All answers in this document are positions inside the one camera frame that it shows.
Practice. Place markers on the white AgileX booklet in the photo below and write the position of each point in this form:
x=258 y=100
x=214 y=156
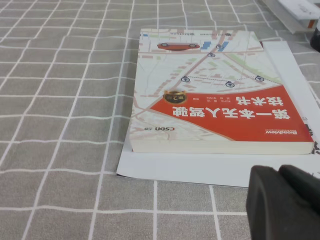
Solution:
x=233 y=169

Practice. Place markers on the red and white map book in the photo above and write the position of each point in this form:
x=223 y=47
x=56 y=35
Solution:
x=211 y=92

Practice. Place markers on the grey checked tablecloth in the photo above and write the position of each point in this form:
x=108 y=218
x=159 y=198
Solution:
x=67 y=71

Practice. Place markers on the black mesh pen holder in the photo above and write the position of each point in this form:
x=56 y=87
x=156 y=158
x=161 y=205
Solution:
x=315 y=39

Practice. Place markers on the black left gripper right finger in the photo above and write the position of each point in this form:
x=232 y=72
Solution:
x=305 y=185

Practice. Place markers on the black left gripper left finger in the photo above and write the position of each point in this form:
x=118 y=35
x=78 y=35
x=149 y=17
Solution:
x=275 y=211

